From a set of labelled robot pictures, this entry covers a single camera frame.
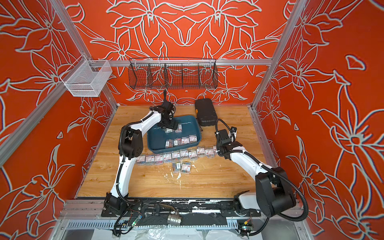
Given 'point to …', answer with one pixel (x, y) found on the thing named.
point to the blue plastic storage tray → (157, 136)
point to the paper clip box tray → (176, 167)
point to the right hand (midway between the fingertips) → (230, 143)
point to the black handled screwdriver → (201, 130)
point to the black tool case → (206, 113)
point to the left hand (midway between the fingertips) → (171, 124)
